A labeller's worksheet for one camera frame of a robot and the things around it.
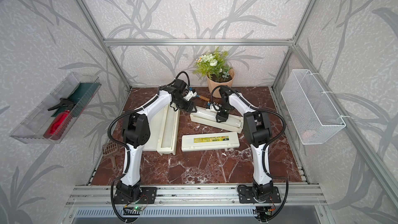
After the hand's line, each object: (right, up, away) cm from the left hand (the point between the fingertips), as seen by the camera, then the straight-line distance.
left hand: (193, 108), depth 95 cm
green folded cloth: (-46, +9, -26) cm, 54 cm away
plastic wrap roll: (+7, -3, 0) cm, 8 cm away
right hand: (+17, -4, +4) cm, 18 cm away
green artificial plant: (+12, +27, -2) cm, 30 cm away
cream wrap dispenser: (+18, -10, -2) cm, 21 cm away
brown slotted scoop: (-47, -23, -9) cm, 53 cm away
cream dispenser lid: (+10, -19, -6) cm, 22 cm away
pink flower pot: (+17, +20, +12) cm, 29 cm away
